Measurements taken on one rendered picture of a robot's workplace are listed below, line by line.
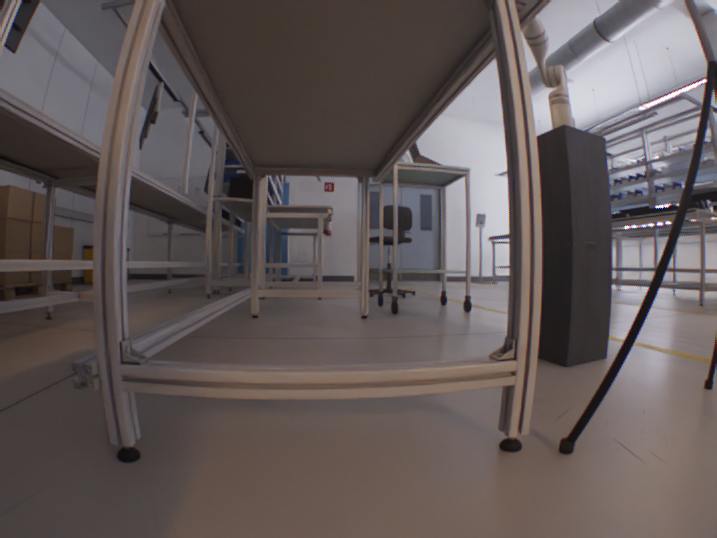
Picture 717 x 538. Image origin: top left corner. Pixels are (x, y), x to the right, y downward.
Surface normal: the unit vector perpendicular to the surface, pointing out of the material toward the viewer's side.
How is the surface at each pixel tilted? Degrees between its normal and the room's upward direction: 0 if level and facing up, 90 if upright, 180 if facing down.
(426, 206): 90
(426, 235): 90
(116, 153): 90
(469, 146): 90
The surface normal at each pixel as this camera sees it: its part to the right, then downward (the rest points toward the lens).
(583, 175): 0.25, 0.01
